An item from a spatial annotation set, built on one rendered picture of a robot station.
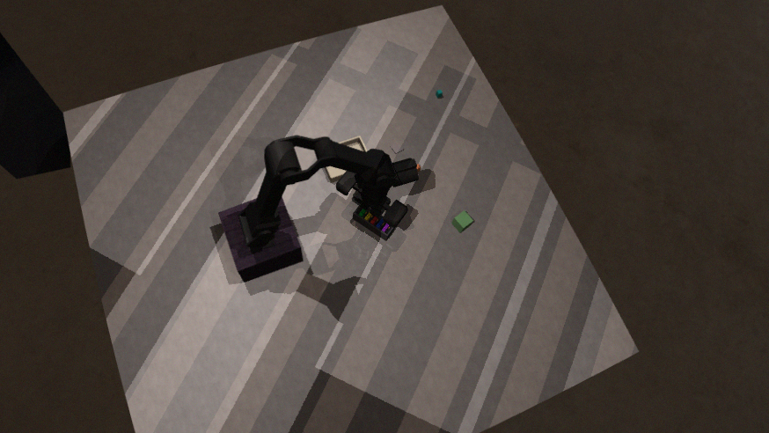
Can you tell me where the small green block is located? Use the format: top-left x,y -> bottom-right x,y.
452,210 -> 474,233

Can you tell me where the beige shallow tray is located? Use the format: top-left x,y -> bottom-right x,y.
324,136 -> 368,183

